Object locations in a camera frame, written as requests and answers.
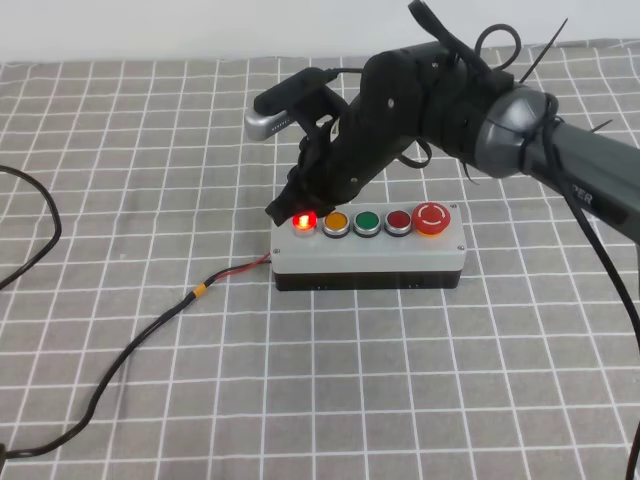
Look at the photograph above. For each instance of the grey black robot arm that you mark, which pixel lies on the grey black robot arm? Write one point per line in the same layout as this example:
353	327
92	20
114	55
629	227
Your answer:
485	120

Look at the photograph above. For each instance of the grey white-checked tablecloth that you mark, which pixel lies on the grey white-checked tablecloth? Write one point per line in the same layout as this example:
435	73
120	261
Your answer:
527	370

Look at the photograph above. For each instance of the red emergency stop button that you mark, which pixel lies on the red emergency stop button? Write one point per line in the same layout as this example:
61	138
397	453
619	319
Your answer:
430	219

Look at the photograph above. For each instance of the green push button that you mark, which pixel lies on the green push button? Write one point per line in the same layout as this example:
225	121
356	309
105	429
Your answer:
366	224

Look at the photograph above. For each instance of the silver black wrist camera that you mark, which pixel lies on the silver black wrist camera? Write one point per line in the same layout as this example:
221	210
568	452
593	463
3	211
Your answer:
304	98

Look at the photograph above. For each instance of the grey black button switch box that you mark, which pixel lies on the grey black button switch box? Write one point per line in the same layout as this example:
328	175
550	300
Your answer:
414	261

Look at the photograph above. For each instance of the dark red push button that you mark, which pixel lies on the dark red push button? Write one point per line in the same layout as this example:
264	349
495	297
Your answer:
398	223

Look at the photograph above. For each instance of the lit red indicator lamp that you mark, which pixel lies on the lit red indicator lamp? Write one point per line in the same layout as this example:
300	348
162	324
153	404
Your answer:
304	224

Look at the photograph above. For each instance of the yellow push button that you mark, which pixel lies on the yellow push button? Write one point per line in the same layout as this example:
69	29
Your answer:
336	225

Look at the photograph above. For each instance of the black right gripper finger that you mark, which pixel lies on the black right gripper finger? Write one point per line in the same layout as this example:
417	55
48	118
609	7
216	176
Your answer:
295	199

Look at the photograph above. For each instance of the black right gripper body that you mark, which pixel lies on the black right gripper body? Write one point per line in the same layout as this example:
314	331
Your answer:
347	154

